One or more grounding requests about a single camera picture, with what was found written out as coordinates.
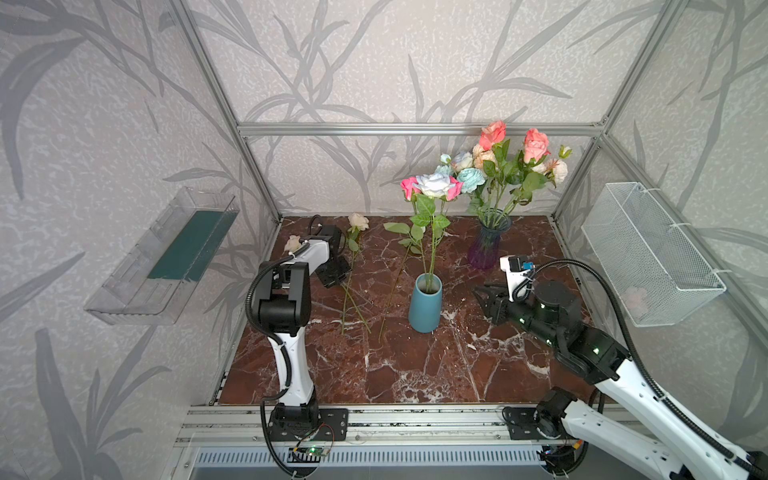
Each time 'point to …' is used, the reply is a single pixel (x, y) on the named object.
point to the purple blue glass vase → (484, 249)
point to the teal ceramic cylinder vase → (426, 302)
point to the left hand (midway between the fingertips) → (347, 268)
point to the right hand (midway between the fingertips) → (478, 277)
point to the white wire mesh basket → (656, 273)
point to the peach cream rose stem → (357, 223)
